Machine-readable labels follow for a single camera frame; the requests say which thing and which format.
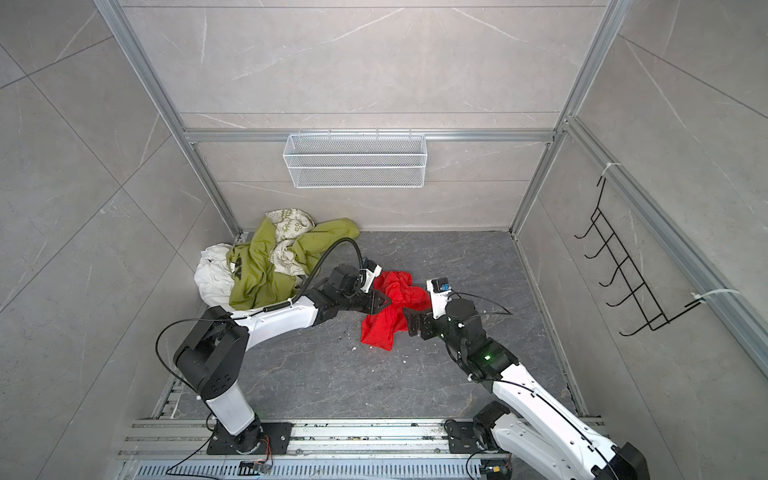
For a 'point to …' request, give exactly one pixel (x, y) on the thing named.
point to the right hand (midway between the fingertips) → (419, 302)
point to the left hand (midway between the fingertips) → (391, 296)
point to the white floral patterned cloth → (289, 223)
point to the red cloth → (379, 329)
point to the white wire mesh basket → (356, 160)
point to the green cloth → (253, 281)
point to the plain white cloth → (213, 275)
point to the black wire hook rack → (625, 283)
